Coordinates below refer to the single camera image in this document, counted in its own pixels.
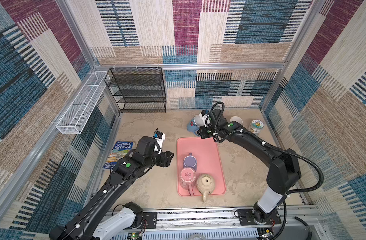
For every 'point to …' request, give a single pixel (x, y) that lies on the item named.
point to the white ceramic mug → (237, 119)
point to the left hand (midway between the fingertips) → (168, 151)
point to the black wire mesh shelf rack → (138, 90)
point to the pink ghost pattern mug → (187, 179)
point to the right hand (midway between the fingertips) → (199, 133)
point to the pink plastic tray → (208, 162)
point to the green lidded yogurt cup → (256, 126)
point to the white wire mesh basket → (73, 121)
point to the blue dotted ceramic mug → (195, 124)
